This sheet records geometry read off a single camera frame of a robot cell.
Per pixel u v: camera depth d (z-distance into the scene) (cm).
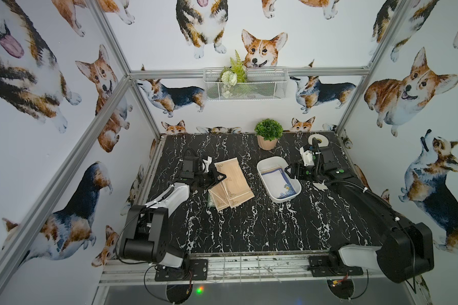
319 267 74
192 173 71
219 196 93
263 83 92
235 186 88
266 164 103
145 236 44
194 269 73
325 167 63
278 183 98
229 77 82
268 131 100
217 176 82
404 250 41
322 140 118
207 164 84
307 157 75
